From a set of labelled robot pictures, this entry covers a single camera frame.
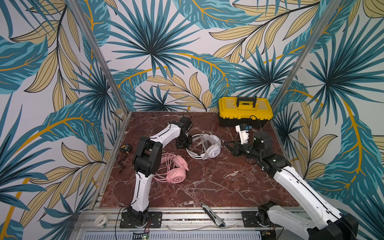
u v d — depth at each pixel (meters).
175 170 0.79
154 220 0.73
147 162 0.55
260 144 0.55
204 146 0.90
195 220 0.75
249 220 0.73
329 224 0.39
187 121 0.82
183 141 0.83
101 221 0.72
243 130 0.66
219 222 0.72
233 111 1.01
